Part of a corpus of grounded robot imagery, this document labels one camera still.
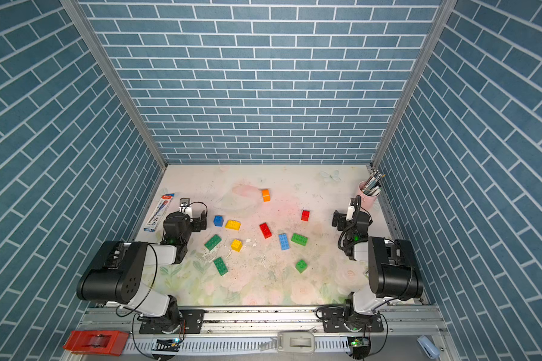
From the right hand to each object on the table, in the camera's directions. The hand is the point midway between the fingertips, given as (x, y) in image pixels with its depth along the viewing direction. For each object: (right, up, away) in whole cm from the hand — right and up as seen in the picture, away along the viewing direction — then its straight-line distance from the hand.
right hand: (350, 212), depth 95 cm
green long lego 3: (-53, -19, -10) cm, 57 cm away
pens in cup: (+10, +11, +1) cm, 15 cm away
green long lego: (-22, -11, -2) cm, 25 cm away
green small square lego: (-22, -18, -13) cm, 32 cm away
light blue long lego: (-28, -12, -4) cm, 31 cm away
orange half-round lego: (-37, +7, +11) cm, 39 cm away
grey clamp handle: (-27, -36, -27) cm, 53 cm away
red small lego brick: (-19, -2, +4) cm, 19 cm away
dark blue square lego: (-57, -4, +1) cm, 57 cm away
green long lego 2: (-58, -12, -4) cm, 59 cm away
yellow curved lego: (-51, -5, +1) cm, 52 cm away
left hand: (-65, +1, -1) cm, 65 cm away
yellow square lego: (-48, -12, -7) cm, 50 cm away
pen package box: (-85, +3, +9) cm, 86 cm away
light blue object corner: (+16, -38, -28) cm, 50 cm away
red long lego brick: (-37, -8, -1) cm, 38 cm away
